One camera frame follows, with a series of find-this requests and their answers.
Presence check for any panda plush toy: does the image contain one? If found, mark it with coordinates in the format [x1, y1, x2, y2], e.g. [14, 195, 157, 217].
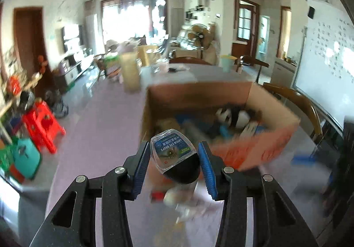
[215, 106, 250, 129]

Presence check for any clear plastic jar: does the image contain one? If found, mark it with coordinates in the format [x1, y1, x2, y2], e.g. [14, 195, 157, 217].
[119, 52, 140, 92]

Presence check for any light green trash bin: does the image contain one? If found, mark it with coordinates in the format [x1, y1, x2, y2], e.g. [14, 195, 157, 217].
[220, 55, 237, 73]

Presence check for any brown cardboard box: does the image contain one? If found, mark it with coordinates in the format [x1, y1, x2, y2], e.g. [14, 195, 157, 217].
[142, 82, 299, 171]

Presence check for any standing fan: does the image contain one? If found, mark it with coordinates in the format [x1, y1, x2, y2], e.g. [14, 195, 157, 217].
[187, 24, 214, 58]

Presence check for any whiteboard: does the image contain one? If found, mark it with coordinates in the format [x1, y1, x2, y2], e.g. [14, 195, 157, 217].
[293, 0, 353, 131]

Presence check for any teal plastic stool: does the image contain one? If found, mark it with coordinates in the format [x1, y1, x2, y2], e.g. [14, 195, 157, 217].
[12, 138, 41, 180]

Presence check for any red plastic stool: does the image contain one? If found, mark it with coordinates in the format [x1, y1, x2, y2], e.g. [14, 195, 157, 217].
[22, 99, 66, 154]

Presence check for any wooden chair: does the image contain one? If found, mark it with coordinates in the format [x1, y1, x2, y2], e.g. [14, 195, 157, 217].
[263, 83, 323, 145]

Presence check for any packaged black item blister pack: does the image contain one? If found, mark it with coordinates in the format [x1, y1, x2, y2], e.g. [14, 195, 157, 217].
[150, 129, 201, 185]

